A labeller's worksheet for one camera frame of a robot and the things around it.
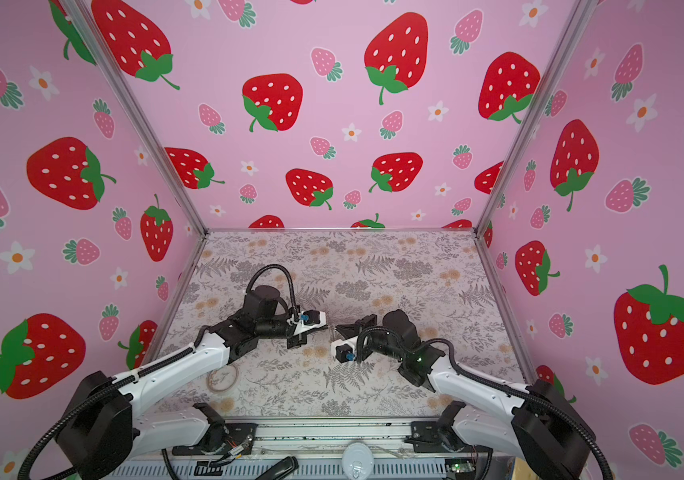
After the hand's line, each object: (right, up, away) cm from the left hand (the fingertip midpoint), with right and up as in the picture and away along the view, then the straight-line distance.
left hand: (324, 321), depth 78 cm
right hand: (+4, +1, -2) cm, 5 cm away
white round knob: (+9, -29, -12) cm, 33 cm away
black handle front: (-9, -31, -12) cm, 35 cm away
